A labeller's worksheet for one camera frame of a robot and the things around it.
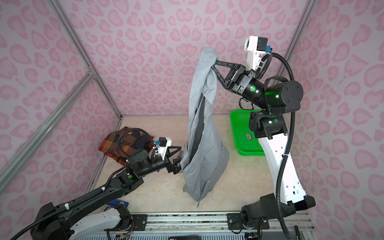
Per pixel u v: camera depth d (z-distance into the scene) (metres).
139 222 0.73
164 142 0.60
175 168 0.61
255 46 0.36
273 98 0.33
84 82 0.85
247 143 1.03
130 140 0.94
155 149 0.59
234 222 0.73
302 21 0.73
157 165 0.61
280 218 0.34
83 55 0.85
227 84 0.38
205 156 0.60
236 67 0.37
